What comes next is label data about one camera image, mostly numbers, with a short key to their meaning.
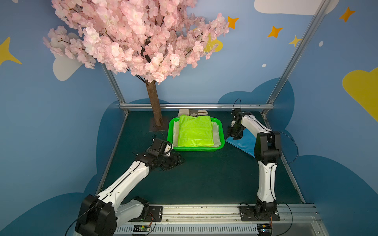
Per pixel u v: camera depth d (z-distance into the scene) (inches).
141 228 28.2
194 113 47.1
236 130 34.9
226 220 28.9
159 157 26.6
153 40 21.8
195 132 37.7
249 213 29.2
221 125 40.0
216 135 38.6
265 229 28.7
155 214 29.1
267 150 23.4
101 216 15.1
